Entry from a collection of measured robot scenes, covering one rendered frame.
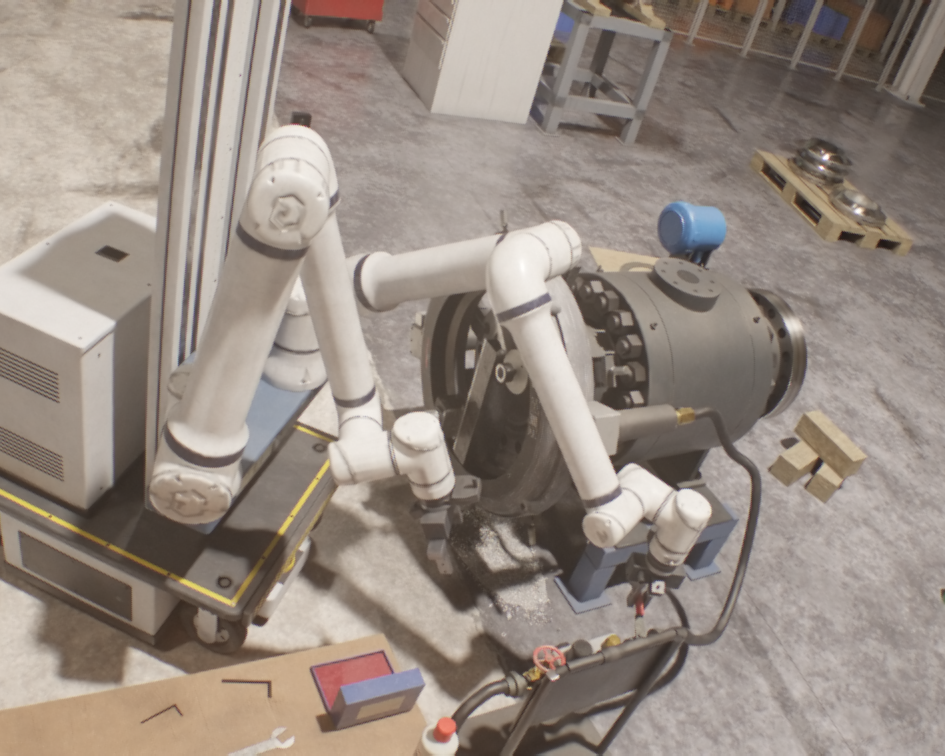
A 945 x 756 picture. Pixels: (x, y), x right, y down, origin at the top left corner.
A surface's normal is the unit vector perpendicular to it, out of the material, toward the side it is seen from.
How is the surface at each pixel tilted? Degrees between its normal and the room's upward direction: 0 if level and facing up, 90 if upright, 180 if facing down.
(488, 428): 88
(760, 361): 54
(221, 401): 90
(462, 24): 90
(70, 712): 0
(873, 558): 0
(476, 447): 88
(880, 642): 0
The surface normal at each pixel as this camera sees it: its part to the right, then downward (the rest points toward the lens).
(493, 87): 0.33, 0.62
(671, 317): 0.40, -0.48
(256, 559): 0.25, -0.79
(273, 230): 0.08, 0.58
